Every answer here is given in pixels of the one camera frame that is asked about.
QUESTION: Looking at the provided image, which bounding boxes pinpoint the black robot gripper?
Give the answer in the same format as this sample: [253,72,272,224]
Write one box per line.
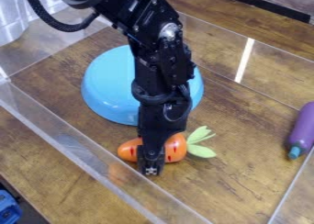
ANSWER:
[131,80,194,176]

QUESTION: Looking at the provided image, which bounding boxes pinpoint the orange toy carrot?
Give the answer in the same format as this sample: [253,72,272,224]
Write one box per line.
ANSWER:
[118,126,217,163]

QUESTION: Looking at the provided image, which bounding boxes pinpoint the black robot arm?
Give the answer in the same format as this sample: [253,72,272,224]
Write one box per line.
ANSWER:
[63,0,195,175]

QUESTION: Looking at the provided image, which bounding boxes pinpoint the blue upturned round tray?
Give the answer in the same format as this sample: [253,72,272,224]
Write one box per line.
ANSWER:
[80,44,205,127]

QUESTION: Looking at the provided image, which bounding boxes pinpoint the purple toy eggplant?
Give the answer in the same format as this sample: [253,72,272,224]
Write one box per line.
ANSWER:
[289,102,314,160]

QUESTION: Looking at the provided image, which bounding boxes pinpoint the blue object at corner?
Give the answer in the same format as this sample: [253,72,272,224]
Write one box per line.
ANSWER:
[0,190,23,224]

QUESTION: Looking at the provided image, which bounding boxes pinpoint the white curtain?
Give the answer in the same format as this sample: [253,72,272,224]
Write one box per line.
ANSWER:
[0,0,67,47]

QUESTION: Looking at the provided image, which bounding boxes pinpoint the clear acrylic enclosure wall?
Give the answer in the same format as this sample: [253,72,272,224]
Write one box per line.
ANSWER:
[0,0,314,224]

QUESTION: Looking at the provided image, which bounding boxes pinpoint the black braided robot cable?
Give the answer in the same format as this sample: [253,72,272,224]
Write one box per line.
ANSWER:
[23,0,102,33]

